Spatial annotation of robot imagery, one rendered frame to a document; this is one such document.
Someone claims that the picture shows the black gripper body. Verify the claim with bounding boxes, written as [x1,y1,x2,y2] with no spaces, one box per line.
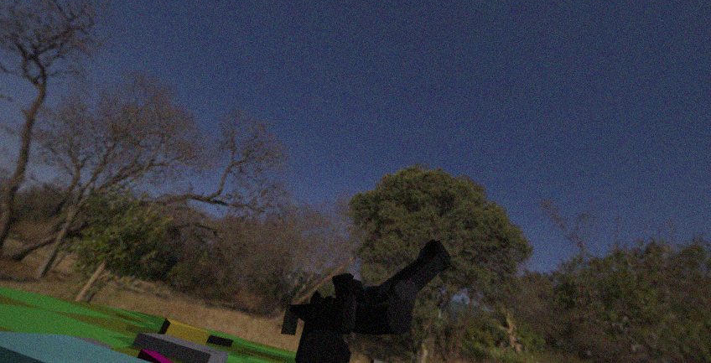
[329,293,368,334]

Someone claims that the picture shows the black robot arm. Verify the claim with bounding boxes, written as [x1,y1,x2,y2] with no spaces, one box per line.
[332,239,451,335]

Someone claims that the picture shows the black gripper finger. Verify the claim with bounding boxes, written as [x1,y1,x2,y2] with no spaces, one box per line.
[299,297,324,329]
[290,296,332,330]

